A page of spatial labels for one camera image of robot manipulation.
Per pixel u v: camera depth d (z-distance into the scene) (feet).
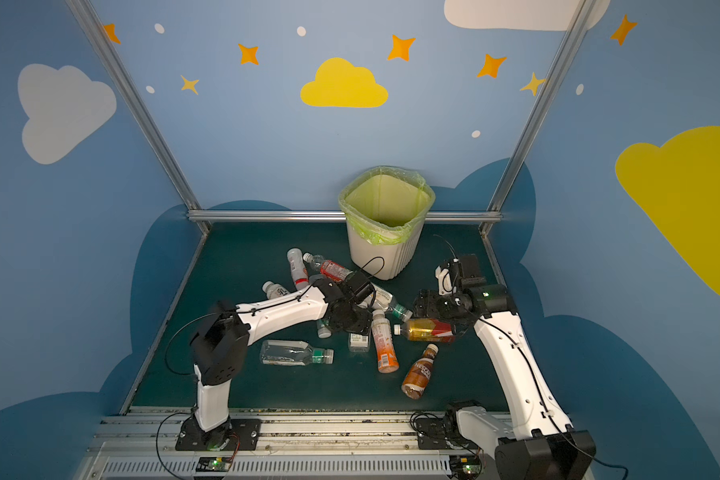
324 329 2.96
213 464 2.32
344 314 2.09
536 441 1.23
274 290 3.17
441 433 2.45
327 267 3.35
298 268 3.39
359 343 2.88
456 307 1.74
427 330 2.85
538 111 2.84
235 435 2.40
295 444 2.40
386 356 2.73
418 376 2.63
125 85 2.63
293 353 2.89
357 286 2.30
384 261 2.62
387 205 3.45
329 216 4.04
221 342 1.59
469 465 2.35
